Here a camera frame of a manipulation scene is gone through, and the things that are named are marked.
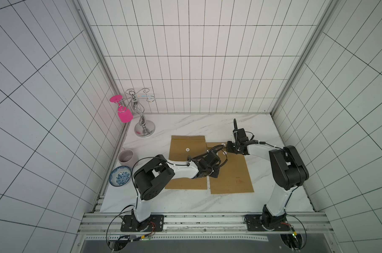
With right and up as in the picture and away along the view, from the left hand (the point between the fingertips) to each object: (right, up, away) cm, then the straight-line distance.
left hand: (213, 172), depth 90 cm
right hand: (+12, +16, +11) cm, 23 cm away
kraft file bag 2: (+11, -1, -3) cm, 12 cm away
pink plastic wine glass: (-56, +35, +10) cm, 67 cm away
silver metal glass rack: (-46, +26, +20) cm, 56 cm away
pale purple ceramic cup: (-52, +8, +2) cm, 52 cm away
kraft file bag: (-19, +13, +11) cm, 26 cm away
